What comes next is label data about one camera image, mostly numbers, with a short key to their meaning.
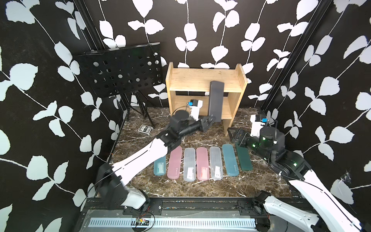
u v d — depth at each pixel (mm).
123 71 775
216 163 904
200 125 604
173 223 701
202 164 888
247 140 554
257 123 553
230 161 956
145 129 1041
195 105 612
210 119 661
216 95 664
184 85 727
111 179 398
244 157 910
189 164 885
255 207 656
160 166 863
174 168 858
